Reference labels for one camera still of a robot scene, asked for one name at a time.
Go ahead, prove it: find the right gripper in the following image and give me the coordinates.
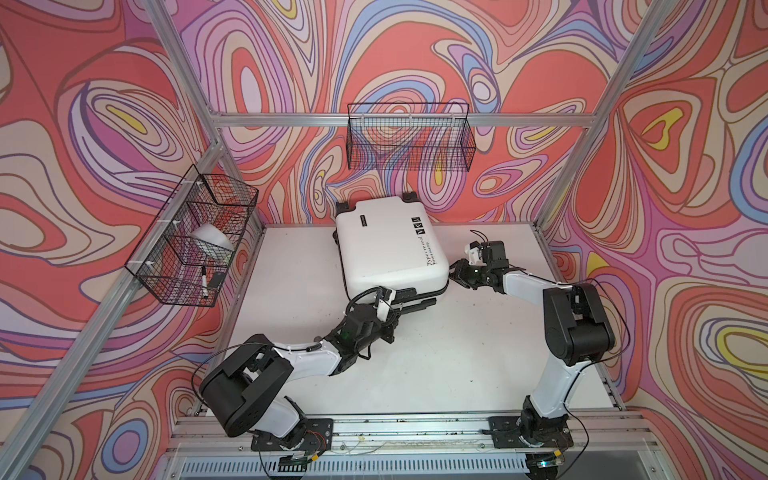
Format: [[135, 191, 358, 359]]
[[439, 257, 490, 289]]

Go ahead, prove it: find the black and white suitcase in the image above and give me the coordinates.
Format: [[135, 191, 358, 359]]
[[333, 192, 449, 301]]

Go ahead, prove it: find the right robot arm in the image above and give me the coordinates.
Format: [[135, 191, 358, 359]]
[[449, 241, 616, 447]]

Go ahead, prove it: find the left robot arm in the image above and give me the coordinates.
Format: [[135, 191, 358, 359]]
[[199, 301, 402, 439]]

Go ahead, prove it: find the green circuit board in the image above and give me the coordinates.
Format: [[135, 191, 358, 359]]
[[278, 455, 319, 469]]

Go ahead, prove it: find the black marker pen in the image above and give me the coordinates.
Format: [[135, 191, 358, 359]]
[[201, 265, 209, 299]]

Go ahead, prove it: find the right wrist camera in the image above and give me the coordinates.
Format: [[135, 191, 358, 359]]
[[465, 241, 487, 266]]

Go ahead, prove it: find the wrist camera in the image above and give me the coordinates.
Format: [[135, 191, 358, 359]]
[[375, 287, 397, 322], [465, 241, 487, 266]]

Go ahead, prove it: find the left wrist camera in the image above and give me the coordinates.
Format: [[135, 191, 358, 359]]
[[375, 287, 397, 322]]

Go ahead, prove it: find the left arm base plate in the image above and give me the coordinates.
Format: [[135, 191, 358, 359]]
[[251, 418, 334, 453]]

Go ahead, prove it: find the back wall wire basket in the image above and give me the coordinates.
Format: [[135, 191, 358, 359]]
[[346, 100, 476, 172]]

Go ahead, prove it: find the wall wire basket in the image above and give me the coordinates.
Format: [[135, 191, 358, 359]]
[[124, 166, 259, 308], [346, 100, 476, 172]]

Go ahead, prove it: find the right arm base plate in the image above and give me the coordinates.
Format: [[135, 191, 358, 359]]
[[486, 411, 574, 450]]

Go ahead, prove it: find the left wall wire basket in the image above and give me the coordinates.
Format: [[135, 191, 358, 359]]
[[124, 166, 259, 308]]

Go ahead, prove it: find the aluminium front rail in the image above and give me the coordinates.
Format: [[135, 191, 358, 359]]
[[167, 410, 661, 455]]

